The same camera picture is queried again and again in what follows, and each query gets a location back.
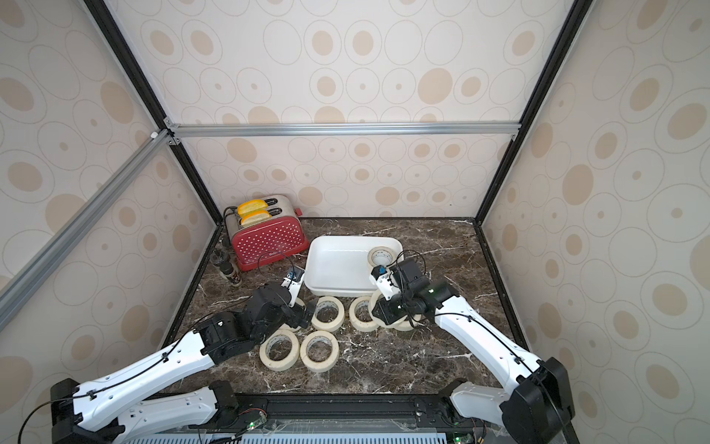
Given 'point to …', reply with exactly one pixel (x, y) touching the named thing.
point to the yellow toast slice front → (255, 216)
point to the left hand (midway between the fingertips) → (309, 294)
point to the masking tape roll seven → (380, 248)
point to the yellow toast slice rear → (251, 205)
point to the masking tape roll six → (360, 314)
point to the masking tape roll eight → (319, 351)
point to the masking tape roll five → (324, 326)
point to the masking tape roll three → (287, 326)
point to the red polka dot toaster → (270, 240)
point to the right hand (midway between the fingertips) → (375, 315)
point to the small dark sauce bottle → (227, 271)
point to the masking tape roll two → (375, 298)
